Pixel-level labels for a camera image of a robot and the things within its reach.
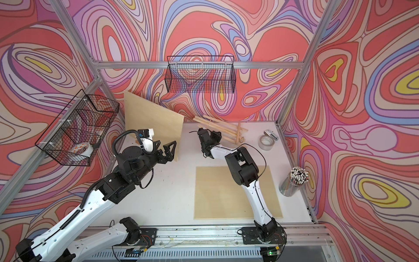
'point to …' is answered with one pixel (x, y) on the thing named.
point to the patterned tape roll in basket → (83, 149)
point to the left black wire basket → (71, 137)
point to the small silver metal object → (271, 134)
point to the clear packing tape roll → (265, 142)
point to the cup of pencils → (293, 181)
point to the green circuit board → (132, 252)
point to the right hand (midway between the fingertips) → (222, 135)
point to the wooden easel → (229, 131)
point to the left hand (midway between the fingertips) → (170, 142)
